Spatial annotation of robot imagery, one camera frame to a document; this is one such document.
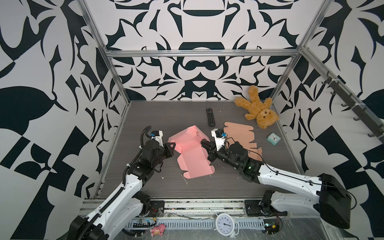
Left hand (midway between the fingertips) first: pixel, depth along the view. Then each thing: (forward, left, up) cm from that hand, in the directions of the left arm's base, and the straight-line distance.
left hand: (176, 141), depth 79 cm
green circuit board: (-34, +17, -20) cm, 43 cm away
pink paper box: (-7, -9, -5) cm, 12 cm away
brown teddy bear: (+25, -56, -8) cm, 62 cm away
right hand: (-5, -13, +6) cm, 15 cm away
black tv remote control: (+25, -23, -15) cm, 37 cm away
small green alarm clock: (+8, -61, -15) cm, 63 cm away
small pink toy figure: (-36, +7, -14) cm, 40 cm away
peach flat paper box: (+13, -44, -17) cm, 49 cm away
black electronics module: (-36, -45, -18) cm, 60 cm away
